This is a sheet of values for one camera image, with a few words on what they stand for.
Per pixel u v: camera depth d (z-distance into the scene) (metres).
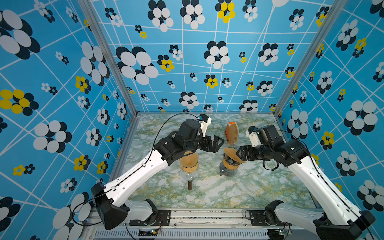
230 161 0.83
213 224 0.72
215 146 0.57
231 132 1.02
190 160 0.80
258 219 0.72
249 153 0.61
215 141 0.57
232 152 0.79
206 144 0.58
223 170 0.83
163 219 0.74
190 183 0.79
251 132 0.63
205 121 0.59
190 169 0.77
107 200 0.38
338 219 0.37
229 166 0.80
